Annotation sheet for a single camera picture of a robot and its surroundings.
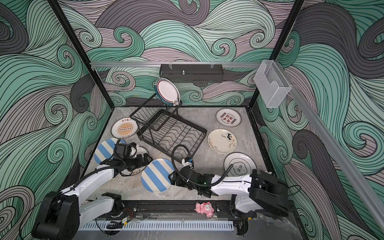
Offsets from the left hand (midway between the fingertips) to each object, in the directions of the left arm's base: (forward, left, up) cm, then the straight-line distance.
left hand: (147, 160), depth 86 cm
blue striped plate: (-8, -5, -4) cm, 11 cm away
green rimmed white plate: (+32, -10, +25) cm, 42 cm away
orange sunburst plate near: (+7, +5, -1) cm, 8 cm away
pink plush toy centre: (-24, -33, 0) cm, 41 cm away
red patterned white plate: (+38, -55, -3) cm, 67 cm away
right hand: (-11, -16, +1) cm, 20 cm away
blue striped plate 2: (+8, +30, -5) cm, 32 cm away
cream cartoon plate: (+17, -48, -3) cm, 51 cm away
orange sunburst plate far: (+26, +23, -4) cm, 35 cm away
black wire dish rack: (+11, -9, +18) cm, 23 cm away
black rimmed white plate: (0, -59, -4) cm, 59 cm away
